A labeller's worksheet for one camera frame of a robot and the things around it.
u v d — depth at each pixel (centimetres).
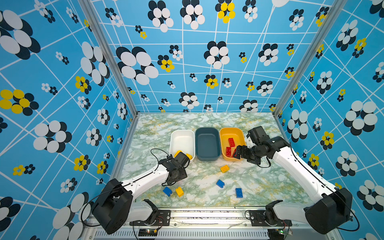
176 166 67
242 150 70
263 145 55
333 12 69
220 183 85
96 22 74
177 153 69
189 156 93
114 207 41
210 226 72
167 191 80
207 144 99
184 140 102
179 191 81
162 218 73
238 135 103
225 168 89
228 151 96
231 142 101
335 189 41
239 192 80
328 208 38
